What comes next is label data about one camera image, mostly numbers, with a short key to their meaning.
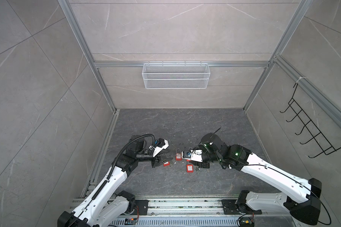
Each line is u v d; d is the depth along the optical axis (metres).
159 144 0.58
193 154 0.57
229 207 0.73
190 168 0.86
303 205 0.40
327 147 0.58
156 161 0.61
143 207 0.73
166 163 0.88
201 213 0.73
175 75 1.01
